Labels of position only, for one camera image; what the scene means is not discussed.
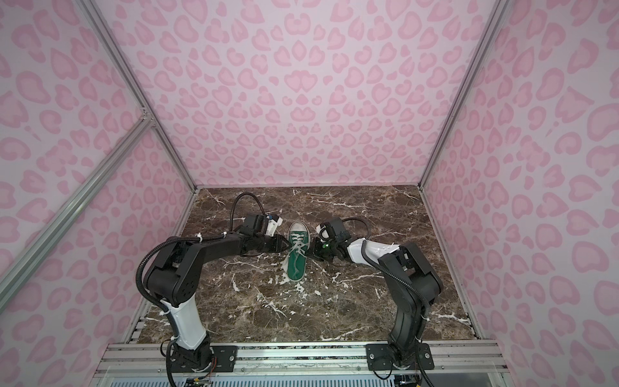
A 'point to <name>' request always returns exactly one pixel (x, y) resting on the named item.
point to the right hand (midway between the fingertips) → (305, 251)
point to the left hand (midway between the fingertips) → (291, 241)
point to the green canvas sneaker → (297, 263)
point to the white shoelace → (298, 243)
